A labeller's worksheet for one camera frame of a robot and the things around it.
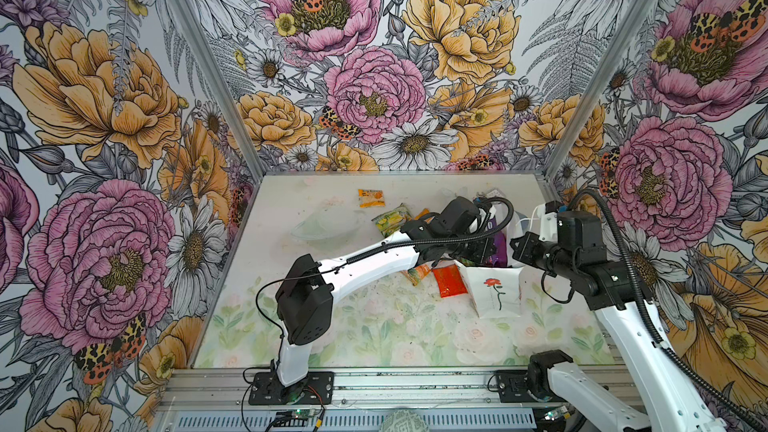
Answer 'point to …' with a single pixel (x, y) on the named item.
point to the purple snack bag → (499, 257)
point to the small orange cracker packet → (371, 198)
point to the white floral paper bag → (497, 292)
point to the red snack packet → (449, 281)
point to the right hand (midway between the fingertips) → (510, 252)
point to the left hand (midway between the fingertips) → (491, 257)
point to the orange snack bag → (416, 274)
